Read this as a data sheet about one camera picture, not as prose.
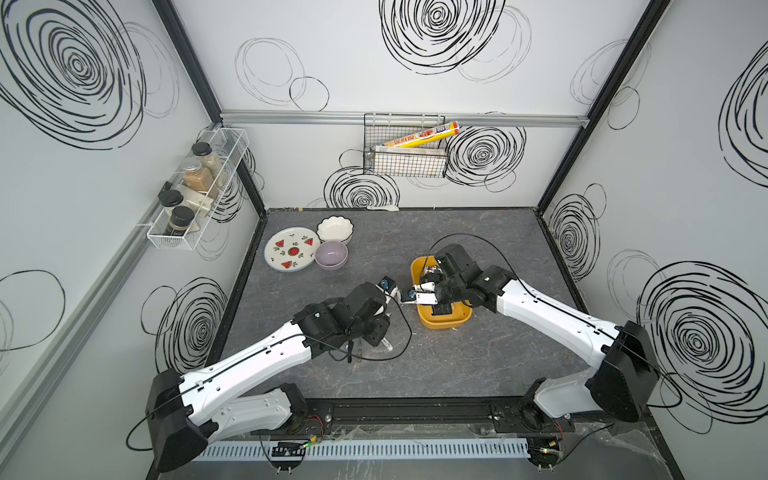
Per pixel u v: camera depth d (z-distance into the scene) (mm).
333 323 522
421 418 752
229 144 937
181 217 615
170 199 621
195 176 705
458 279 600
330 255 1026
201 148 731
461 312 913
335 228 1128
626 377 408
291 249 1080
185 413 385
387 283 645
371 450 962
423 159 867
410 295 642
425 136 891
